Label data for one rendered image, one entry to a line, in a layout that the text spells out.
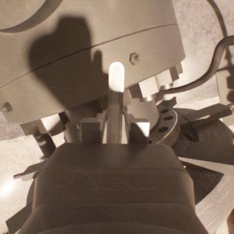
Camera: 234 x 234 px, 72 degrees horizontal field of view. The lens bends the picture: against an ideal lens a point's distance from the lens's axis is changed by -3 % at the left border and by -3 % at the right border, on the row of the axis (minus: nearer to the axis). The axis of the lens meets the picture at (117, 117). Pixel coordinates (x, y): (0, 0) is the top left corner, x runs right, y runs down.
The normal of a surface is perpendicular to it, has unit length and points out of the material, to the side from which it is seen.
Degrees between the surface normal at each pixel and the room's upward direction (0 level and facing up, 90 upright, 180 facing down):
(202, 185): 90
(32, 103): 14
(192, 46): 0
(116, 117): 5
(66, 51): 7
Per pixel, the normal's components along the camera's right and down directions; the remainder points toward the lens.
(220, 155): -0.33, -0.90
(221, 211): 0.49, 0.11
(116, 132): 0.01, 0.30
